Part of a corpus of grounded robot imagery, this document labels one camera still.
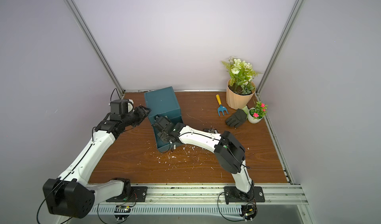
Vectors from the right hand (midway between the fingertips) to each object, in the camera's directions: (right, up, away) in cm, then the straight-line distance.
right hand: (164, 127), depth 85 cm
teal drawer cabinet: (-1, +14, +1) cm, 14 cm away
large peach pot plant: (+50, +26, +16) cm, 58 cm away
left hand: (-6, +10, -6) cm, 13 cm away
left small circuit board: (-18, -41, -13) cm, 46 cm away
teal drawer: (+6, +6, +3) cm, 9 cm away
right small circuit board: (+44, -39, -15) cm, 61 cm away
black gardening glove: (+48, +3, +19) cm, 52 cm away
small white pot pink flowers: (+56, +7, +6) cm, 57 cm away
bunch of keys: (+29, -4, +13) cm, 32 cm away
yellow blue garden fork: (+38, +10, +25) cm, 46 cm away
